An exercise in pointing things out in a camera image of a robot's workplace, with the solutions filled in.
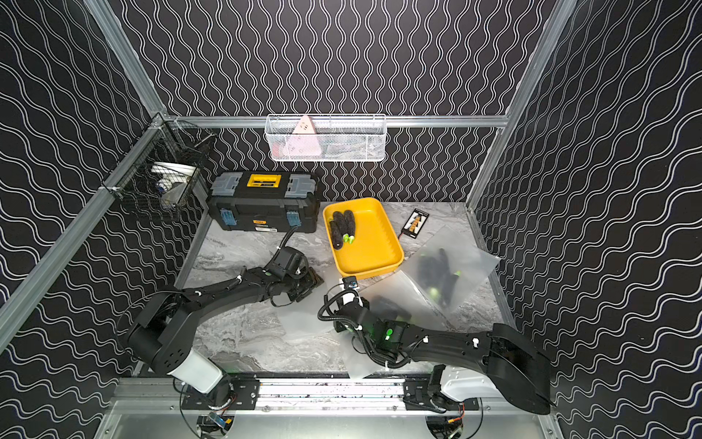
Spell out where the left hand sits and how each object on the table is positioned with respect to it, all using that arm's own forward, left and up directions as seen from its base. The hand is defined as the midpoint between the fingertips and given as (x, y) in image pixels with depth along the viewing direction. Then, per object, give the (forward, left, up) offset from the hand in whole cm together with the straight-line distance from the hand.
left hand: (321, 280), depth 89 cm
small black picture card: (+32, -34, -6) cm, 47 cm away
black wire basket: (+16, +46, +29) cm, 56 cm away
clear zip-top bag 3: (+11, -44, -5) cm, 46 cm away
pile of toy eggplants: (+27, -4, -5) cm, 28 cm away
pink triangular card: (+36, +9, +28) cm, 46 cm away
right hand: (-8, -6, +4) cm, 11 cm away
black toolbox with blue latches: (+25, +22, +9) cm, 34 cm away
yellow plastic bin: (+22, -12, -6) cm, 26 cm away
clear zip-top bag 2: (-12, +4, -3) cm, 13 cm away
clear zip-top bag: (-1, -25, -7) cm, 26 cm away
